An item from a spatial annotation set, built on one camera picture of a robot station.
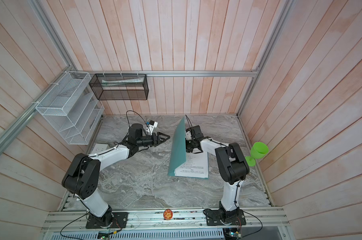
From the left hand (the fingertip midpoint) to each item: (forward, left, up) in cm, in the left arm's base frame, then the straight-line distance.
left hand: (168, 141), depth 84 cm
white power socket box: (+5, +47, -15) cm, 50 cm away
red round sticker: (-34, -1, -17) cm, 38 cm away
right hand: (+4, -5, -12) cm, 13 cm away
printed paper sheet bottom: (-7, -17, -17) cm, 25 cm away
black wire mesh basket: (+42, +36, +7) cm, 56 cm away
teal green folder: (-8, -5, -4) cm, 10 cm away
